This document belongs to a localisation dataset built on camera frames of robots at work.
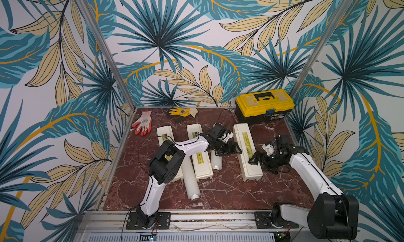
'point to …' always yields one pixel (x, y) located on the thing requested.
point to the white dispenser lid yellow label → (244, 140)
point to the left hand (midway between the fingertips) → (237, 155)
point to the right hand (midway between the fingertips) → (257, 164)
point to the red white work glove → (144, 125)
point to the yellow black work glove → (183, 112)
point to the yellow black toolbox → (262, 106)
